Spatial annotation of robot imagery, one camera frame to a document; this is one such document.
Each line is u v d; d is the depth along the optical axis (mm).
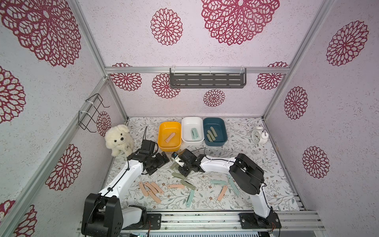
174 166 925
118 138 856
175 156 827
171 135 1080
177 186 857
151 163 701
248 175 549
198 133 1117
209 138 1068
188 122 1173
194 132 1095
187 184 855
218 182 858
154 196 815
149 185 853
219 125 1130
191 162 727
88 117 758
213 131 1101
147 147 668
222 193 834
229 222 745
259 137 977
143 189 838
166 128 1126
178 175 873
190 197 815
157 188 846
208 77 936
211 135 1091
